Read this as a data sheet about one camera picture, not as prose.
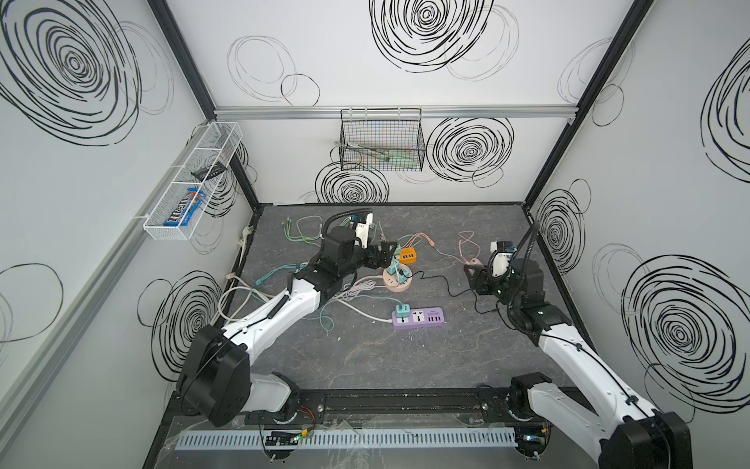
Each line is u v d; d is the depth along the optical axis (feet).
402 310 2.73
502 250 2.28
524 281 1.95
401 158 2.84
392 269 3.09
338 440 2.53
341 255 1.96
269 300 1.67
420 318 2.84
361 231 2.31
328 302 1.94
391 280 3.11
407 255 3.34
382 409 2.46
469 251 3.45
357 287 3.08
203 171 2.52
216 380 1.33
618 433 1.32
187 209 2.19
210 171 2.48
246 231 3.67
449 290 3.14
